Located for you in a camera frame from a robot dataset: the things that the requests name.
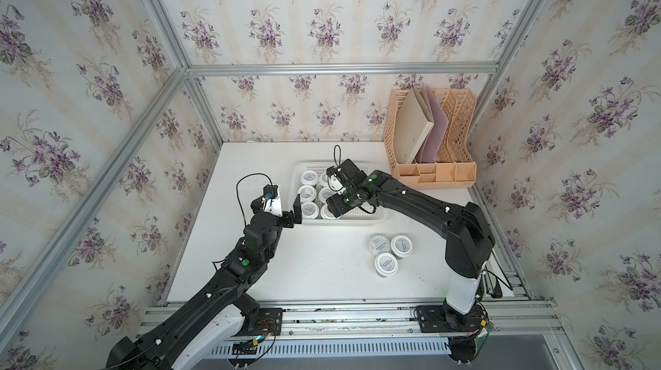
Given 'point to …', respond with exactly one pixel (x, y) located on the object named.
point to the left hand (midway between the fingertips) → (287, 196)
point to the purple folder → (440, 122)
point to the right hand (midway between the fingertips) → (339, 203)
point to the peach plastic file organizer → (454, 167)
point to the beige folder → (412, 124)
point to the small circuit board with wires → (244, 348)
